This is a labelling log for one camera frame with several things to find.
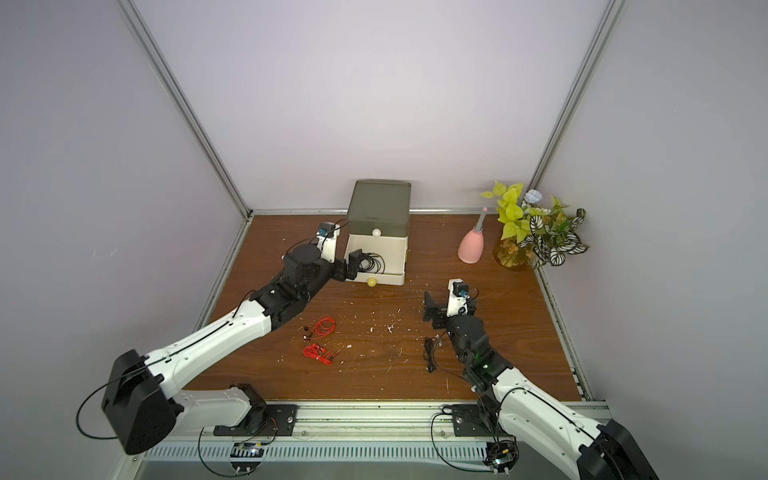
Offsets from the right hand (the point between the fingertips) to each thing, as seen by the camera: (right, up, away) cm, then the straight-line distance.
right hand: (443, 288), depth 79 cm
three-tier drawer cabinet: (-18, +27, +19) cm, 38 cm away
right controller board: (+13, -38, -10) cm, 41 cm away
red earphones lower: (-35, -20, +5) cm, 40 cm away
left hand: (-25, +12, -2) cm, 28 cm away
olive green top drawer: (-18, +18, +13) cm, 28 cm away
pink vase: (+13, +11, +19) cm, 25 cm away
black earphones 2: (-2, -18, +6) cm, 19 cm away
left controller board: (-50, -39, -7) cm, 64 cm away
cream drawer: (-13, +10, +18) cm, 25 cm away
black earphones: (-21, +5, +16) cm, 27 cm away
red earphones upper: (-35, -13, +10) cm, 38 cm away
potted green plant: (+26, +15, +2) cm, 30 cm away
